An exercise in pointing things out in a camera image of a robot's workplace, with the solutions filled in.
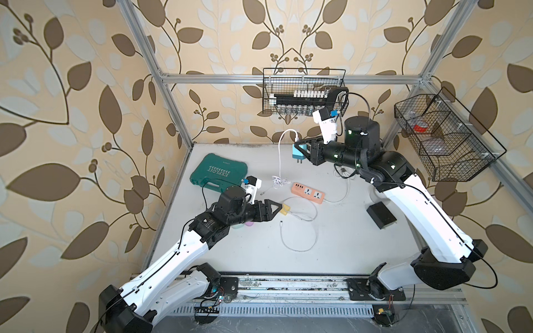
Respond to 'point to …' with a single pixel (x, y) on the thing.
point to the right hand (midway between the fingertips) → (297, 143)
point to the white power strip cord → (343, 198)
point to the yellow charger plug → (284, 210)
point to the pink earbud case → (249, 223)
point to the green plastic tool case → (219, 172)
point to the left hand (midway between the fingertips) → (273, 204)
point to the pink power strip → (311, 193)
